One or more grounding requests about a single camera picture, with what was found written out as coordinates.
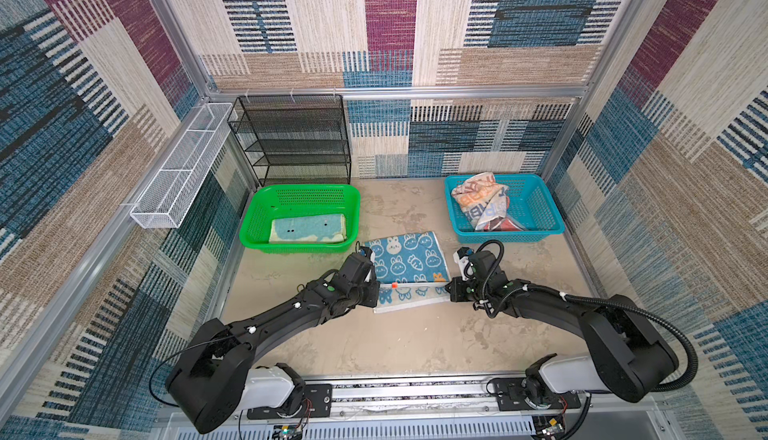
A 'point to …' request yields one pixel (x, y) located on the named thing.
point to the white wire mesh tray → (166, 199)
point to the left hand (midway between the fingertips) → (375, 284)
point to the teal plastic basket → (531, 201)
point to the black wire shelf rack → (294, 139)
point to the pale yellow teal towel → (308, 229)
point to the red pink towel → (502, 224)
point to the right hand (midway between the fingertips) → (450, 290)
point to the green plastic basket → (265, 200)
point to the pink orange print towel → (481, 198)
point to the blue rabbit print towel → (409, 270)
